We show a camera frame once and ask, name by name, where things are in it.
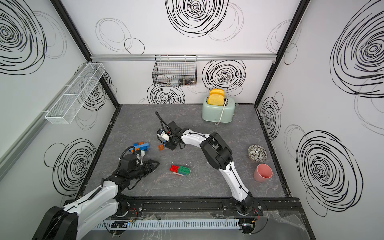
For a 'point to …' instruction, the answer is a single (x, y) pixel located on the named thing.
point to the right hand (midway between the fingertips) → (169, 142)
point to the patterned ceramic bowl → (257, 153)
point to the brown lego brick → (161, 147)
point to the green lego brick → (184, 170)
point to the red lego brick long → (174, 168)
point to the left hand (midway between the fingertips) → (156, 165)
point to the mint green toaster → (213, 113)
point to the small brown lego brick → (141, 143)
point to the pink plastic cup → (263, 173)
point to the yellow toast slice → (216, 97)
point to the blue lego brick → (145, 146)
